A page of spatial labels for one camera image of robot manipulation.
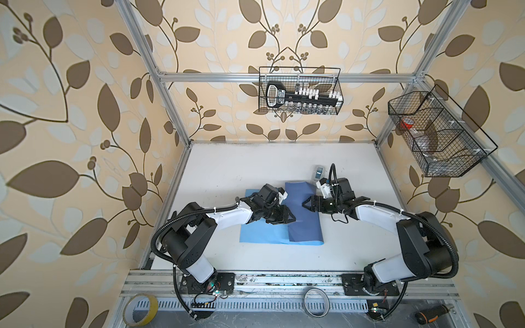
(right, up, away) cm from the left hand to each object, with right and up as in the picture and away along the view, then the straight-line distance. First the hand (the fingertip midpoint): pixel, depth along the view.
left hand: (291, 217), depth 83 cm
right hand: (+9, +3, +7) cm, 12 cm away
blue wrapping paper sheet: (+5, -4, -2) cm, 7 cm away
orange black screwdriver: (+44, -28, -16) cm, 55 cm away
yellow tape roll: (-53, -28, -14) cm, 62 cm away
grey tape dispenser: (+16, +18, +18) cm, 30 cm away
